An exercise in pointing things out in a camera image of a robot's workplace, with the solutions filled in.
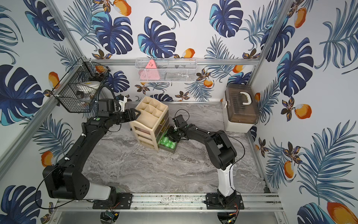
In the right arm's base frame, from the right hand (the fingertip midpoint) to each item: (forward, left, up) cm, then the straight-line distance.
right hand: (165, 136), depth 94 cm
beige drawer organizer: (+5, +7, +20) cm, 21 cm away
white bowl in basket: (+12, +43, +30) cm, 54 cm away
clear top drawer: (+1, -1, +15) cm, 15 cm away
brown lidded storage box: (+18, -52, +9) cm, 56 cm away
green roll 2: (-5, -2, -2) cm, 5 cm away
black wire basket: (+7, +52, +32) cm, 61 cm away
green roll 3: (-5, -6, -2) cm, 8 cm away
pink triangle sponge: (+29, +9, +30) cm, 43 cm away
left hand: (+3, +15, +21) cm, 26 cm away
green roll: (-4, 0, +1) cm, 4 cm away
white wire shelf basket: (+42, 0, +24) cm, 49 cm away
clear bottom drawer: (0, 0, +2) cm, 2 cm away
